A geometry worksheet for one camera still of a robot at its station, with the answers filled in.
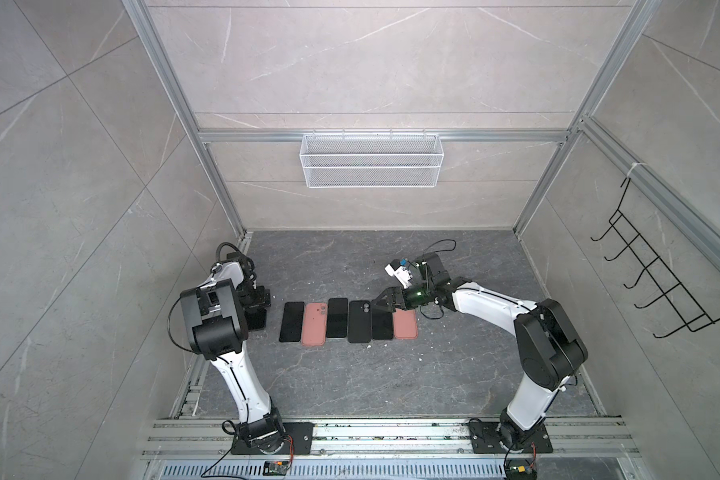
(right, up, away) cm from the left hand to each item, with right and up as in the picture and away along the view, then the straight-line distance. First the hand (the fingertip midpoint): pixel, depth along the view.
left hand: (252, 303), depth 98 cm
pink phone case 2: (+51, -6, -5) cm, 51 cm away
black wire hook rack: (+103, +7, -37) cm, 110 cm away
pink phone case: (+22, -8, -5) cm, 23 cm away
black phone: (+29, -5, -2) cm, 29 cm away
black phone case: (+36, -5, -5) cm, 37 cm away
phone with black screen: (+14, -6, -1) cm, 15 cm away
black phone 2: (+43, -6, -5) cm, 44 cm away
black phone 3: (+3, -4, -5) cm, 7 cm away
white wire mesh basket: (+40, +49, +2) cm, 63 cm away
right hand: (+42, +2, -12) cm, 44 cm away
